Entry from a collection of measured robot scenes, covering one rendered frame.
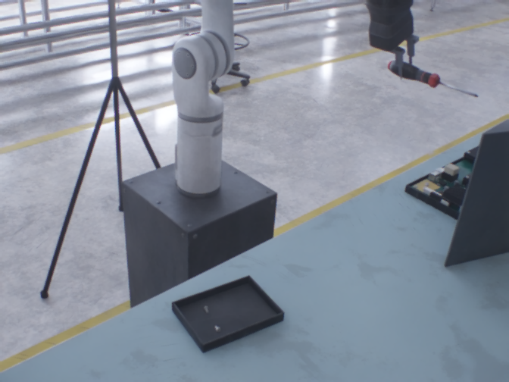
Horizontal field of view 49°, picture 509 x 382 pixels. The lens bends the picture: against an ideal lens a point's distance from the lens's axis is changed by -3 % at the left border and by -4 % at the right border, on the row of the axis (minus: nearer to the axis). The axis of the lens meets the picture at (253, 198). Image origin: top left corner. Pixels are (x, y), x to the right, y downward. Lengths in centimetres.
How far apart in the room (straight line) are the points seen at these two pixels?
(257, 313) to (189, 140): 52
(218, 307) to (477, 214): 37
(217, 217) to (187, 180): 11
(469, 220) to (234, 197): 56
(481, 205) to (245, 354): 37
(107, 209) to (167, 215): 161
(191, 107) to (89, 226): 160
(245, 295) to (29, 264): 181
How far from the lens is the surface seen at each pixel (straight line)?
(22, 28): 443
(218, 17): 110
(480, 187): 79
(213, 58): 107
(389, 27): 94
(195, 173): 117
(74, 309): 222
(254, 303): 72
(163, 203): 118
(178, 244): 114
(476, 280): 84
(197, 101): 109
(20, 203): 287
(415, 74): 99
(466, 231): 82
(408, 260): 84
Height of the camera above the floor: 148
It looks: 32 degrees down
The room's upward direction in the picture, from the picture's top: 4 degrees clockwise
